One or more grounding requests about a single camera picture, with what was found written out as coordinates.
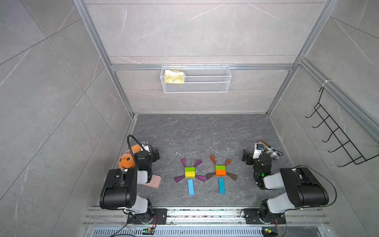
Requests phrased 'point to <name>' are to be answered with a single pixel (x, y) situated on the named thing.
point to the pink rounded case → (155, 181)
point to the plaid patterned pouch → (272, 152)
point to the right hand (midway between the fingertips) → (252, 149)
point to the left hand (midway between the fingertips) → (148, 147)
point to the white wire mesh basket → (195, 79)
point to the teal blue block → (221, 185)
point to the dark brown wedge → (232, 176)
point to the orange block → (220, 173)
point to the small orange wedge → (228, 162)
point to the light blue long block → (191, 188)
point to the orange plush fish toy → (127, 160)
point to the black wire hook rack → (355, 155)
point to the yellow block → (190, 175)
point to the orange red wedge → (213, 159)
